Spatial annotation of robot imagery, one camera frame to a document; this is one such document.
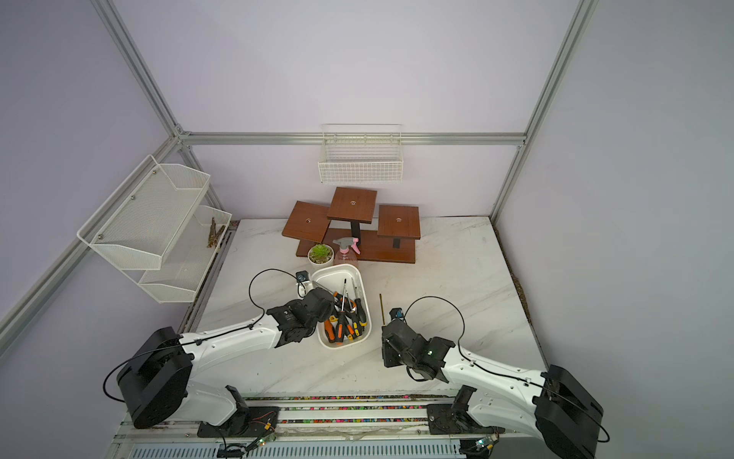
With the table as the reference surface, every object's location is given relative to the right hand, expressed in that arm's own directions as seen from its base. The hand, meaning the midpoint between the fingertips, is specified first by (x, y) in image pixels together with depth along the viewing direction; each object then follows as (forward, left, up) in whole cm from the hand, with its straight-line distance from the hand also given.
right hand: (388, 351), depth 83 cm
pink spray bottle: (+31, +13, +10) cm, 35 cm away
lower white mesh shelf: (+27, +66, +10) cm, 72 cm away
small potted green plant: (+31, +23, +7) cm, 39 cm away
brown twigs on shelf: (+38, +60, +12) cm, 72 cm away
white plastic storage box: (+22, +17, +8) cm, 29 cm away
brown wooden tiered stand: (+36, 0, +13) cm, 38 cm away
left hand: (+14, +22, +6) cm, 27 cm away
